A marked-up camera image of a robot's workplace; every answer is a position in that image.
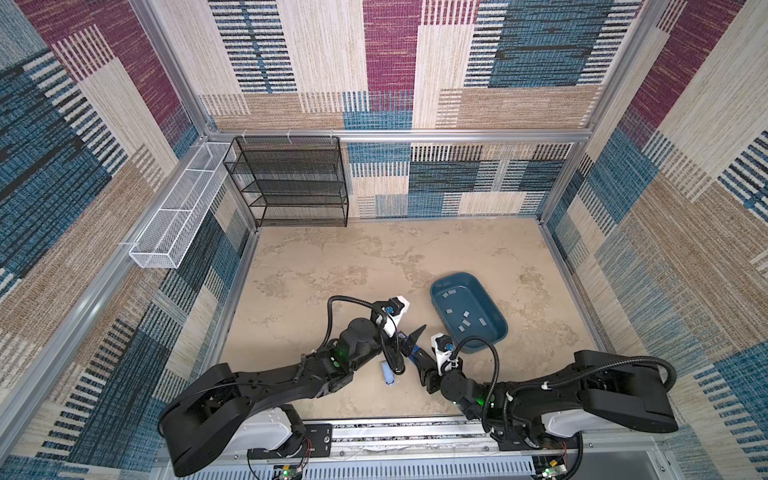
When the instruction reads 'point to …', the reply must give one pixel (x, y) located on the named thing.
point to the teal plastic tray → (467, 309)
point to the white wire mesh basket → (174, 224)
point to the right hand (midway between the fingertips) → (424, 357)
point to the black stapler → (391, 350)
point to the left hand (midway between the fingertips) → (411, 311)
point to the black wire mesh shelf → (291, 181)
